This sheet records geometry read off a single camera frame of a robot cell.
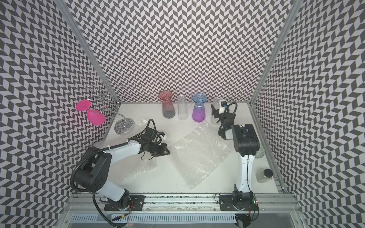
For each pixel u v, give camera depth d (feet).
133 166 2.70
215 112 2.94
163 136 2.82
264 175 2.43
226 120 2.53
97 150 1.55
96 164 1.48
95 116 2.75
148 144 2.36
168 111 3.35
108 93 3.58
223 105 2.72
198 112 3.23
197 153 2.99
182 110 3.43
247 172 1.96
